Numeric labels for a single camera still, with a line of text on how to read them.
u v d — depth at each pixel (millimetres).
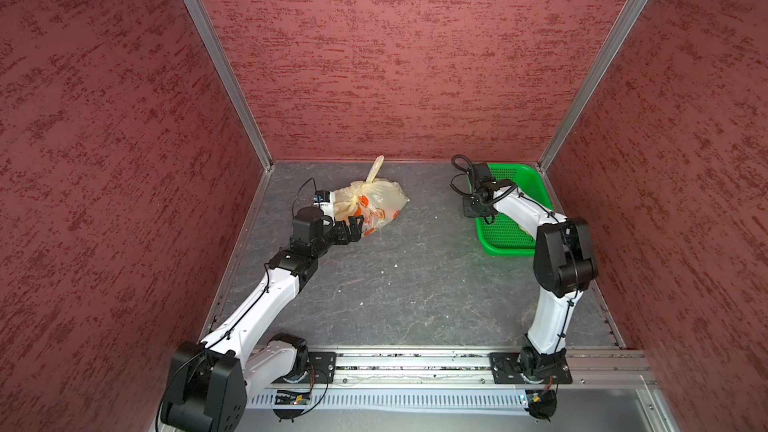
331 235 699
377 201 970
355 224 744
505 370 738
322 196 710
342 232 725
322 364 746
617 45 852
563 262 516
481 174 785
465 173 824
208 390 387
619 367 763
